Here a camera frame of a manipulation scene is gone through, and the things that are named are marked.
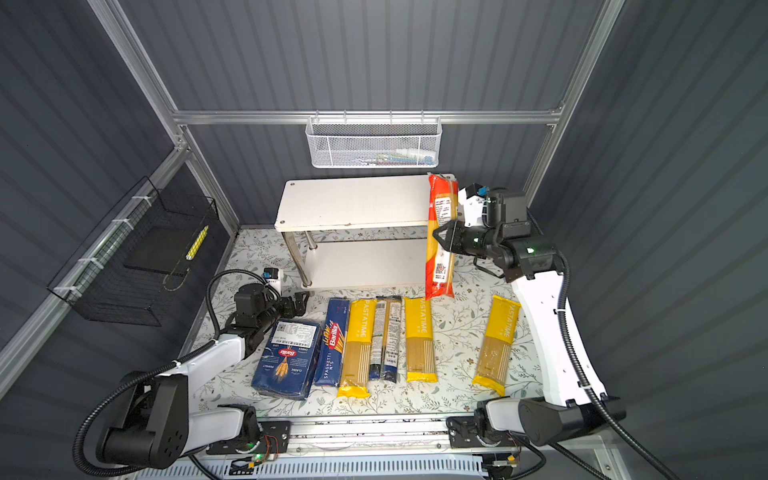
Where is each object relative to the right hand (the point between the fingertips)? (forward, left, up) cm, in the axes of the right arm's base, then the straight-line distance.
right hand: (441, 235), depth 67 cm
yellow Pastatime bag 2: (-10, +4, -36) cm, 37 cm away
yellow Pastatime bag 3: (-11, -18, -36) cm, 42 cm away
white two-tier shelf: (+37, +24, -37) cm, 58 cm away
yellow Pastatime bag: (-10, +22, -35) cm, 43 cm away
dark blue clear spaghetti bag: (-12, +14, -35) cm, 39 cm away
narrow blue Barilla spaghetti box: (-11, +29, -33) cm, 46 cm away
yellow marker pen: (+5, +63, -8) cm, 64 cm away
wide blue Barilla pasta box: (-18, +40, -30) cm, 53 cm away
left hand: (+2, +42, -26) cm, 49 cm away
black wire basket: (-4, +76, -7) cm, 76 cm away
